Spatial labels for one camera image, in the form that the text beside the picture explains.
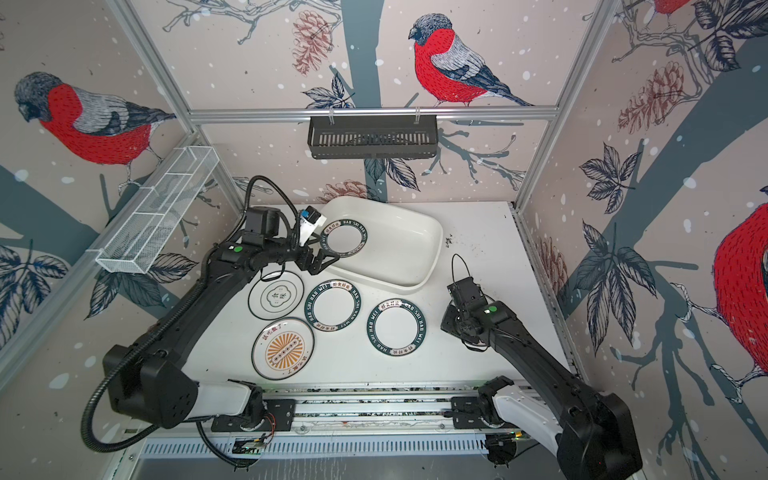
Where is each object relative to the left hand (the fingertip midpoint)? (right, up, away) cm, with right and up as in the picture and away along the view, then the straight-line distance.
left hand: (326, 245), depth 77 cm
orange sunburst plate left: (-15, -31, +9) cm, 35 cm away
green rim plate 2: (-2, -20, +17) cm, 26 cm away
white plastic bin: (+21, -3, +30) cm, 37 cm away
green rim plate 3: (+19, -25, +11) cm, 34 cm away
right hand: (+33, -23, +5) cm, 40 cm away
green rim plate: (-1, +1, +33) cm, 33 cm away
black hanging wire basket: (+10, +37, +30) cm, 49 cm away
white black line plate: (-21, -19, +18) cm, 33 cm away
